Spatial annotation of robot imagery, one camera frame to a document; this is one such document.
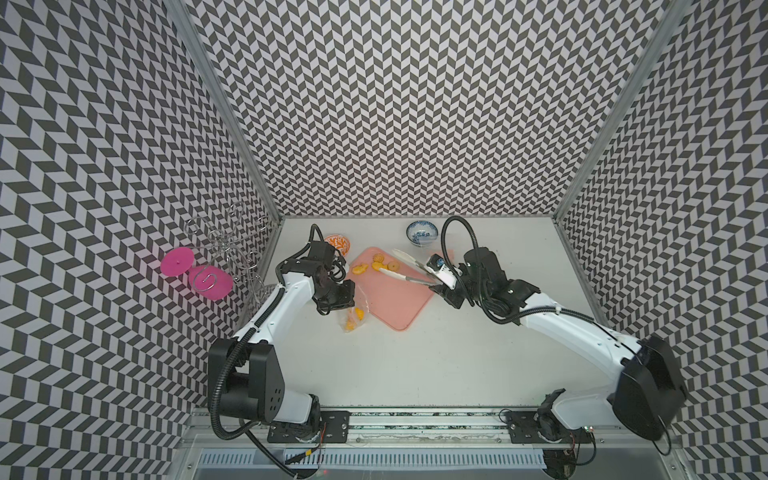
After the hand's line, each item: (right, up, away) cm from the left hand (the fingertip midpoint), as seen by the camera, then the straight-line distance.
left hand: (352, 305), depth 83 cm
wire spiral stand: (-41, +21, +12) cm, 47 cm away
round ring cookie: (+11, +9, +20) cm, 24 cm away
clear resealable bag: (-1, -4, +2) cm, 4 cm away
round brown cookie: (+6, +12, +22) cm, 26 cm away
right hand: (+24, +6, -2) cm, 25 cm away
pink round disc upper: (-37, +13, -16) cm, 43 cm away
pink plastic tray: (+11, 0, +10) cm, 15 cm away
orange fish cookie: (-1, +8, +19) cm, 21 cm away
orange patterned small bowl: (-9, +18, +25) cm, 32 cm away
